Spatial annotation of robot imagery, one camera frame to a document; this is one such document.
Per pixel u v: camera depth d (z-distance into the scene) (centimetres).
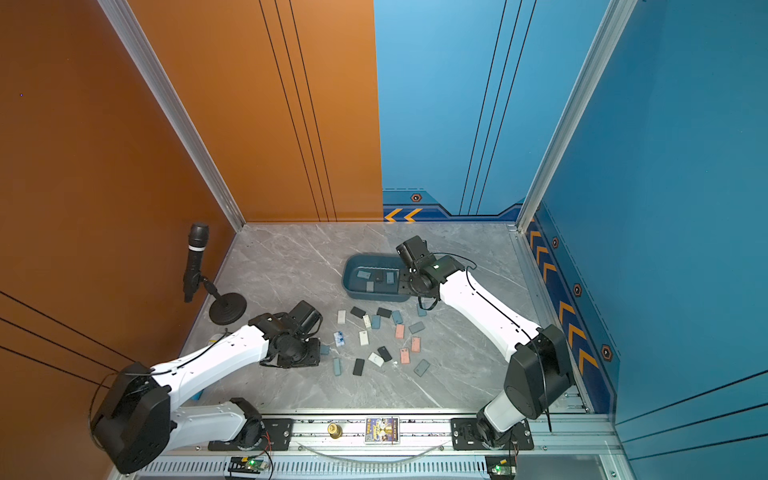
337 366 84
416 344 88
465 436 72
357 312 95
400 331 91
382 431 73
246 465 71
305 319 68
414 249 63
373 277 103
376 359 85
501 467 71
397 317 94
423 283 57
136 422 40
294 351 69
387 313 95
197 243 76
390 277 103
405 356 85
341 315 94
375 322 93
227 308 95
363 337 89
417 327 92
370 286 100
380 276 103
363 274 103
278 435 73
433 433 75
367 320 93
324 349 87
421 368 84
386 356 85
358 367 85
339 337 89
